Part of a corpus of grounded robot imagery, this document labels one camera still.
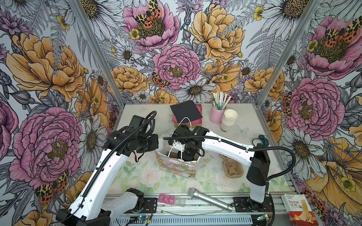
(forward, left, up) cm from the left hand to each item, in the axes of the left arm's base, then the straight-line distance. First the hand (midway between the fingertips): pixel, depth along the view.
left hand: (156, 149), depth 69 cm
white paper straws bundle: (+43, -40, -10) cm, 59 cm away
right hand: (0, -16, -10) cm, 19 cm away
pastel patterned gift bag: (-4, -8, -3) cm, 10 cm away
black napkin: (+43, -16, -20) cm, 50 cm away
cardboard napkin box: (+32, -21, -23) cm, 44 cm away
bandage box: (-23, -69, -20) cm, 76 cm away
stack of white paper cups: (+25, -42, -7) cm, 49 cm away
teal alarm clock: (+14, -63, -15) cm, 67 cm away
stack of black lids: (+30, -15, -21) cm, 40 cm away
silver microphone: (-15, -19, -20) cm, 31 cm away
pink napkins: (+35, -24, -22) cm, 47 cm away
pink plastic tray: (-18, -8, -22) cm, 29 cm away
